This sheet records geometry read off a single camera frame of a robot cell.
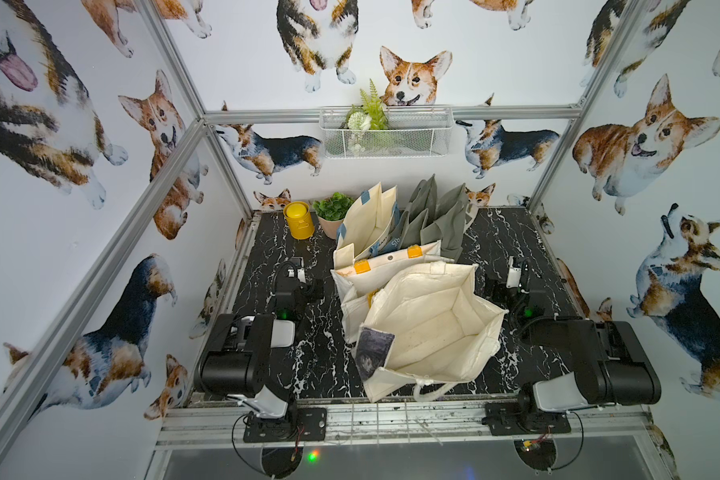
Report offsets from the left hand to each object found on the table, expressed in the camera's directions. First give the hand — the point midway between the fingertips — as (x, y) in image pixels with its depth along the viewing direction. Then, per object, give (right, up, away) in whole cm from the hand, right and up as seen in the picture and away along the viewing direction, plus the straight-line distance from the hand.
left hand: (306, 269), depth 95 cm
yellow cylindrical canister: (-5, +16, +12) cm, 20 cm away
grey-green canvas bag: (+40, +15, -14) cm, 46 cm away
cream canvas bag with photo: (+38, -17, -6) cm, 42 cm away
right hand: (+61, 0, -2) cm, 61 cm away
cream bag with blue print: (+20, +15, +10) cm, 27 cm away
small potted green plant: (+6, +19, +9) cm, 22 cm away
